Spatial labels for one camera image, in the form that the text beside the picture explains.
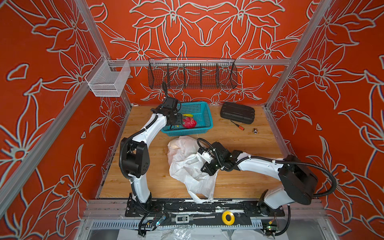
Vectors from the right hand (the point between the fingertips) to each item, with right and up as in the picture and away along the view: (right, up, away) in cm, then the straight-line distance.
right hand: (199, 169), depth 81 cm
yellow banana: (-7, +31, +28) cm, 43 cm away
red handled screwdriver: (+31, +23, +25) cm, 46 cm away
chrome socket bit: (+41, +20, +22) cm, 51 cm away
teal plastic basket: (+3, +33, +32) cm, 46 cm away
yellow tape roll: (+11, -18, -12) cm, 25 cm away
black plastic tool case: (+29, +33, +25) cm, 51 cm away
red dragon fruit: (-6, +26, +19) cm, 33 cm away
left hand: (-14, +29, +10) cm, 33 cm away
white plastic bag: (-7, +6, -6) cm, 11 cm away
